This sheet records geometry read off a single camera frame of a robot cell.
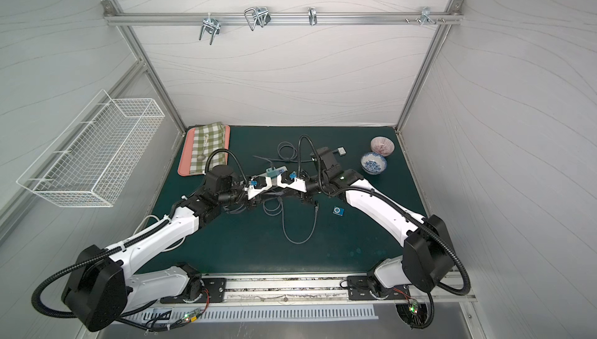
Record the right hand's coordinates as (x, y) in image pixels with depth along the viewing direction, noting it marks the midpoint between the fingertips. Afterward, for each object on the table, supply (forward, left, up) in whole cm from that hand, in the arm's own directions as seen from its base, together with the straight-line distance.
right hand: (283, 189), depth 76 cm
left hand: (0, +3, 0) cm, 3 cm away
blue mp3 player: (+2, -20, -19) cm, 28 cm away
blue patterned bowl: (+26, -37, -18) cm, 49 cm away
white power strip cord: (-5, +50, -17) cm, 53 cm away
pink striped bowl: (+36, -43, -18) cm, 59 cm away
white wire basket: (0, +57, +13) cm, 58 cm away
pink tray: (+22, +50, -17) cm, 57 cm away
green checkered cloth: (+36, +40, -18) cm, 57 cm away
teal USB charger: (+15, +8, -13) cm, 21 cm away
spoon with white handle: (+26, +43, -18) cm, 53 cm away
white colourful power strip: (+18, +5, -16) cm, 25 cm away
